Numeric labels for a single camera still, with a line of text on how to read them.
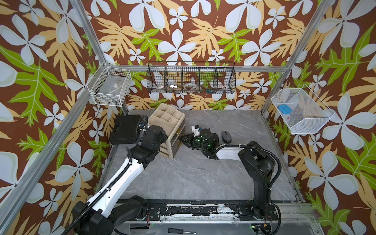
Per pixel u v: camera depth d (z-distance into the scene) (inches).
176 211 29.6
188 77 37.9
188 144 32.1
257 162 20.5
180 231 27.1
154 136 21.6
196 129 34.2
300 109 32.9
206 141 28.4
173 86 38.5
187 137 33.7
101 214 15.1
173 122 32.4
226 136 39.9
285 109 34.0
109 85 33.7
